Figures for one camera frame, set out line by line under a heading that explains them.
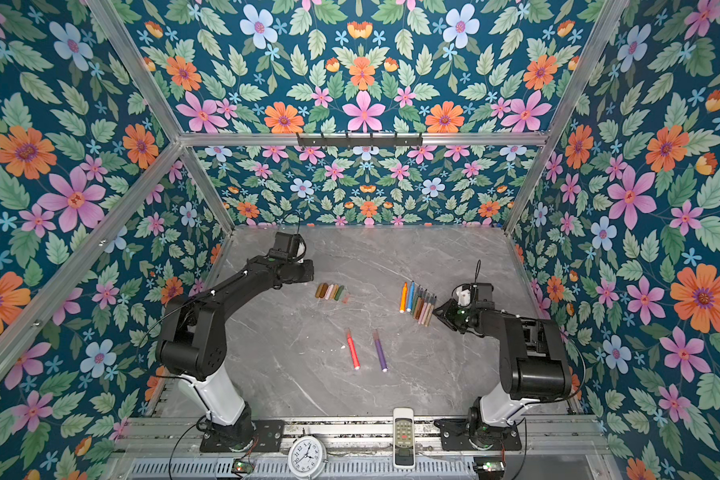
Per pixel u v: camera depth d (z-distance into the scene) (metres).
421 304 0.97
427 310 0.96
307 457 0.68
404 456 0.70
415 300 0.98
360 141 0.93
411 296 0.99
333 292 1.01
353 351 0.87
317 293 1.00
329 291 1.01
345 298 0.99
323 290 1.01
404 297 0.99
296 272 0.84
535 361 0.47
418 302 0.98
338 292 1.01
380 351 0.88
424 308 0.96
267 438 0.74
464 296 0.90
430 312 0.95
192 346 0.48
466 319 0.73
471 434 0.68
